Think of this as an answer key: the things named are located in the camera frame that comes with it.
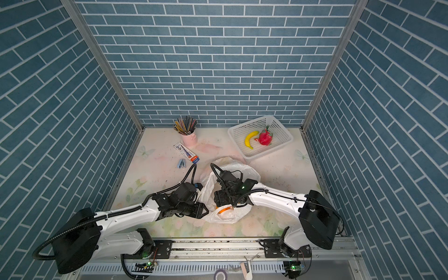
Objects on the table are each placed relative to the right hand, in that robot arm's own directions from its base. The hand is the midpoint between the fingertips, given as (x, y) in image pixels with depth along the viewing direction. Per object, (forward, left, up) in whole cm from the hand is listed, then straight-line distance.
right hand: (220, 199), depth 81 cm
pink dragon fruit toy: (+40, -23, +2) cm, 46 cm away
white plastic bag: (-6, -3, -2) cm, 7 cm away
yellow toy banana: (+42, -12, -4) cm, 44 cm away
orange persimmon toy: (-5, -2, -1) cm, 5 cm away
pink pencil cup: (+36, +24, 0) cm, 43 cm away
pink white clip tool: (-25, -13, -5) cm, 29 cm away
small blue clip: (+21, +26, -4) cm, 33 cm away
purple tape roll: (-26, -3, -7) cm, 28 cm away
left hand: (-6, +5, -4) cm, 9 cm away
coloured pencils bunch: (+41, +27, +6) cm, 50 cm away
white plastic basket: (+46, -18, -5) cm, 50 cm away
